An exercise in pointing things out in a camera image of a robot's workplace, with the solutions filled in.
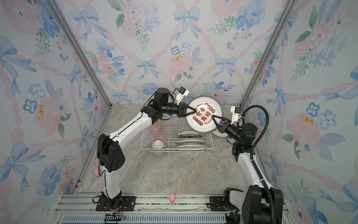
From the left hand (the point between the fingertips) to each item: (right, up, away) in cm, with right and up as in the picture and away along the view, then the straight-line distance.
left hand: (196, 109), depth 72 cm
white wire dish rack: (-9, -10, +34) cm, 36 cm away
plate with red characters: (+19, -15, +28) cm, 37 cm away
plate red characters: (+3, -6, +1) cm, 7 cm away
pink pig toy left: (-58, -37, +11) cm, 70 cm away
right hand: (+8, -4, 0) cm, 9 cm away
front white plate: (-2, -22, +12) cm, 25 cm away
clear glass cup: (-16, -14, +18) cm, 28 cm away
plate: (-2, -18, +6) cm, 19 cm away
